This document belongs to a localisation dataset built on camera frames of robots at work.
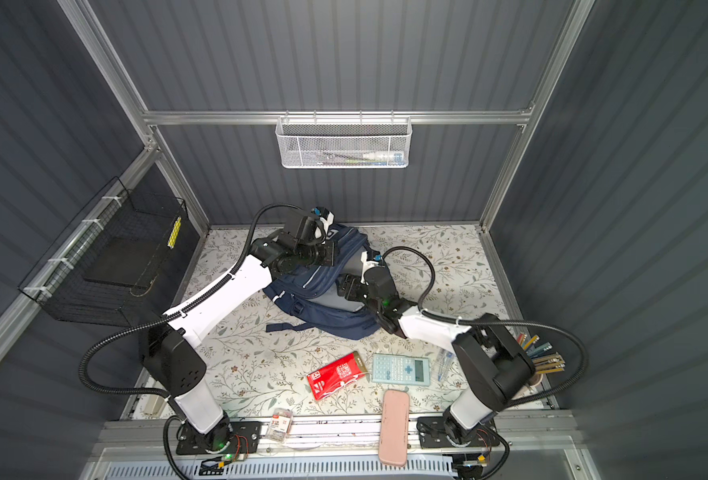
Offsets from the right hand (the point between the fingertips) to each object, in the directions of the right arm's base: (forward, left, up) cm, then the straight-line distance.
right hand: (346, 280), depth 87 cm
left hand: (+4, +1, +10) cm, 11 cm away
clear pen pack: (-20, -28, -14) cm, 37 cm away
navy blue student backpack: (-8, +9, +4) cm, 13 cm away
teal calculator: (-21, -15, -13) cm, 29 cm away
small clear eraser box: (-35, +16, -12) cm, 41 cm away
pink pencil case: (-36, -13, -13) cm, 40 cm away
